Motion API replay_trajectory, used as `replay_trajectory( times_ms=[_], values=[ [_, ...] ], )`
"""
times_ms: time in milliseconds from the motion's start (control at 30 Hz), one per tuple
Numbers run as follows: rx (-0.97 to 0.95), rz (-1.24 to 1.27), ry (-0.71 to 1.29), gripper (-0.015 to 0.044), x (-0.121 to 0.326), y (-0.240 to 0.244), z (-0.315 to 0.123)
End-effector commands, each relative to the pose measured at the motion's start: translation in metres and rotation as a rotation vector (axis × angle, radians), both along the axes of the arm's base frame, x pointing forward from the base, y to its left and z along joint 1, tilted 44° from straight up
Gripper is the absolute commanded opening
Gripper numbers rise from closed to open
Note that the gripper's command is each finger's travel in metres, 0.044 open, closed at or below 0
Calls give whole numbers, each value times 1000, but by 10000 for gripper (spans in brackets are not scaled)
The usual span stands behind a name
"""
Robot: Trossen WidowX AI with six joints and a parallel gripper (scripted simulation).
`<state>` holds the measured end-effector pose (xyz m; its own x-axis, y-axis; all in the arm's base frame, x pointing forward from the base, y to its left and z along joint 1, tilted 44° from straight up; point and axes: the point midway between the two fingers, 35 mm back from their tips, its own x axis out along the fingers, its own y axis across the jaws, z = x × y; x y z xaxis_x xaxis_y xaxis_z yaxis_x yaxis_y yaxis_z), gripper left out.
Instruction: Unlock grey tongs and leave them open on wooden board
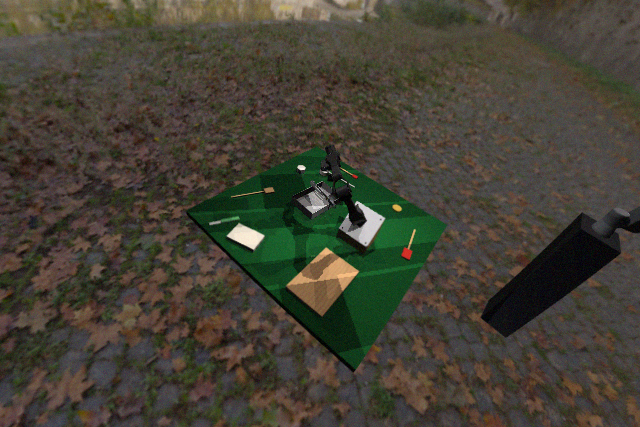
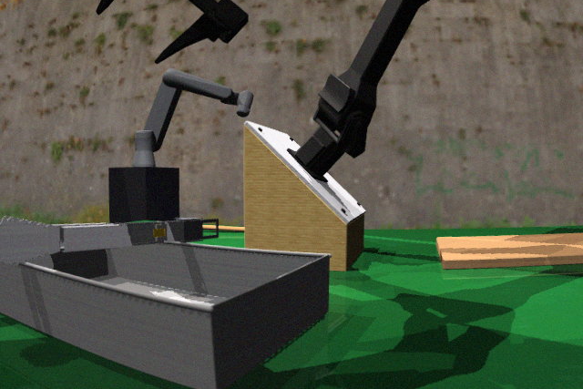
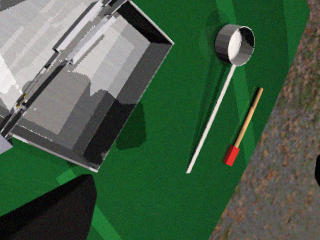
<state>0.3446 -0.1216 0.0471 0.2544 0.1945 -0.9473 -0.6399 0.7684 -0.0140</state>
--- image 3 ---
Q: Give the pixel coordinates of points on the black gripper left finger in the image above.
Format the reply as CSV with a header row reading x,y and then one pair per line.
x,y
65,213

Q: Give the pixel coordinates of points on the grey metal ladle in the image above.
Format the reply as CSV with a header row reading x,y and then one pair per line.
x,y
233,45

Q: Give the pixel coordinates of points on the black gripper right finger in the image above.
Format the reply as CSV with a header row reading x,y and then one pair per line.
x,y
317,170

